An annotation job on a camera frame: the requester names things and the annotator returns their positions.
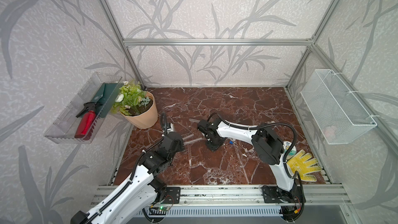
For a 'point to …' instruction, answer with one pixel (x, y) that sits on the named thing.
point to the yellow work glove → (297, 164)
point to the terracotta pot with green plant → (137, 106)
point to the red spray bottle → (88, 121)
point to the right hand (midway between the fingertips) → (213, 146)
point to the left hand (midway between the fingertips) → (180, 138)
